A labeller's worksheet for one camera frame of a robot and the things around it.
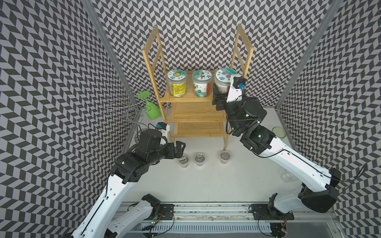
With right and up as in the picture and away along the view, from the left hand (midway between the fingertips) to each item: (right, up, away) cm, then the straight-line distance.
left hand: (175, 147), depth 66 cm
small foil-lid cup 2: (+11, -11, +18) cm, 24 cm away
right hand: (+20, +25, -9) cm, 34 cm away
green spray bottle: (-16, +17, +20) cm, 31 cm away
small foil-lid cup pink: (+26, -10, +21) cm, 35 cm away
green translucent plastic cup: (+62, +4, +27) cm, 68 cm away
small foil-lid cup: (+2, -11, +17) cm, 20 cm away
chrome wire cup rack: (-43, +21, +54) cm, 72 cm away
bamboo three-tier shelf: (+5, +14, +7) cm, 16 cm away
